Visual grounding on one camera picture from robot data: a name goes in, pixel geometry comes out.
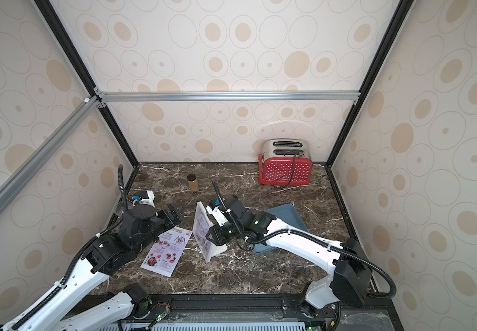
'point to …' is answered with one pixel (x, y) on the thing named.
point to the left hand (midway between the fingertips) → (184, 209)
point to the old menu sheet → (167, 251)
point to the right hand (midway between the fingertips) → (217, 231)
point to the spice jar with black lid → (193, 182)
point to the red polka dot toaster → (285, 162)
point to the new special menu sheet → (202, 224)
